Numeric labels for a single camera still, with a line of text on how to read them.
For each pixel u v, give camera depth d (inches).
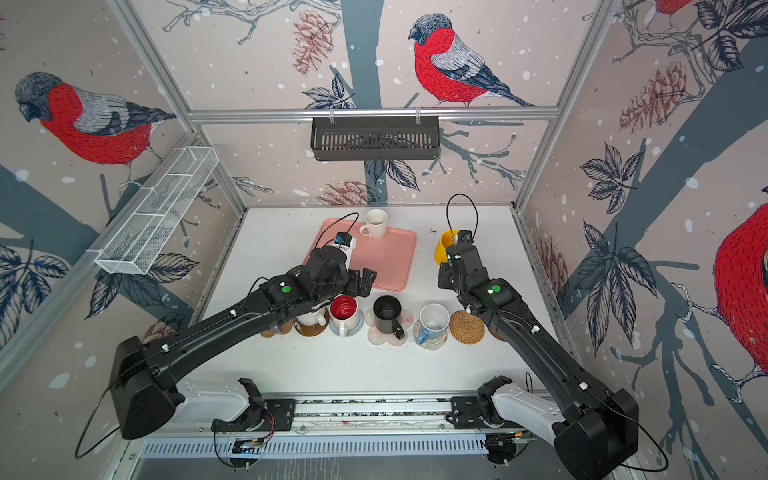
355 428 28.6
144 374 15.6
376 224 39.7
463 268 22.5
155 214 30.5
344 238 26.1
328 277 22.7
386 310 34.5
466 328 34.7
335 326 34.4
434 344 33.6
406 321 35.5
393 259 43.3
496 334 34.2
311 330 34.6
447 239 31.2
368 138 41.9
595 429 14.4
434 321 34.4
